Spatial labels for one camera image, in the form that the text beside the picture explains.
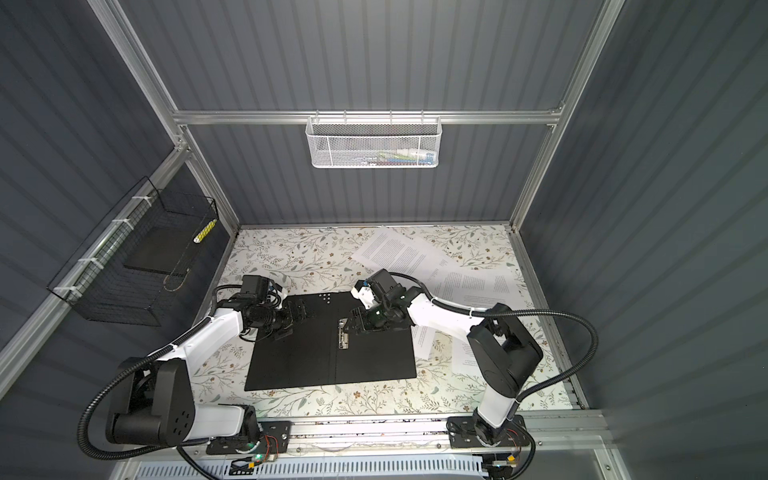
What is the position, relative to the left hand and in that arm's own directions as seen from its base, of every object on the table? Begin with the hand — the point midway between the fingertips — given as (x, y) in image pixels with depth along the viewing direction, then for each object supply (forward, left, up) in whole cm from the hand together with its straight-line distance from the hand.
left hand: (304, 322), depth 87 cm
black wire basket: (+4, +39, +23) cm, 45 cm away
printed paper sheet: (-12, -47, -6) cm, 49 cm away
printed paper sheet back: (+30, -30, -5) cm, 43 cm away
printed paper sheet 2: (-4, -36, -6) cm, 36 cm away
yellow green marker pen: (+19, +25, +21) cm, 38 cm away
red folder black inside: (-6, -5, -9) cm, 12 cm away
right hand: (-5, -15, +3) cm, 16 cm away
